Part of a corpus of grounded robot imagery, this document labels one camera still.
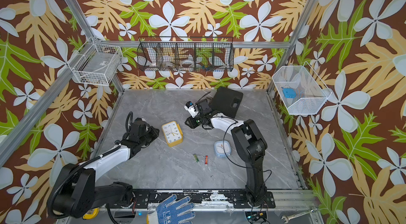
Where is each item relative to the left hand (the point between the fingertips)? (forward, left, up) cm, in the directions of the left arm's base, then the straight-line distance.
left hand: (160, 128), depth 91 cm
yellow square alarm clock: (0, -6, -6) cm, 9 cm away
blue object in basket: (+12, -71, +18) cm, 75 cm away
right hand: (+6, -15, -1) cm, 16 cm away
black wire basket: (+40, -14, +23) cm, 48 cm away
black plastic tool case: (+20, -40, +2) cm, 45 cm away
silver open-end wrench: (-42, -63, -6) cm, 76 cm away
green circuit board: (-41, -50, -11) cm, 66 cm away
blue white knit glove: (-41, -8, -7) cm, 42 cm away
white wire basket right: (+14, -78, +19) cm, 81 cm away
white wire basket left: (+24, +34, +27) cm, 49 cm away
